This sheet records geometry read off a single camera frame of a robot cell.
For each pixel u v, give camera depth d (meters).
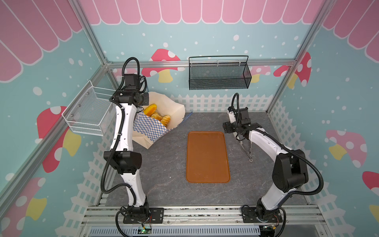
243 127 0.68
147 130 0.85
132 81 0.60
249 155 0.96
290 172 0.47
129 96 0.54
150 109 0.99
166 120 1.03
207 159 0.96
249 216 0.74
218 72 0.94
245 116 0.70
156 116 1.00
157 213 0.74
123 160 0.51
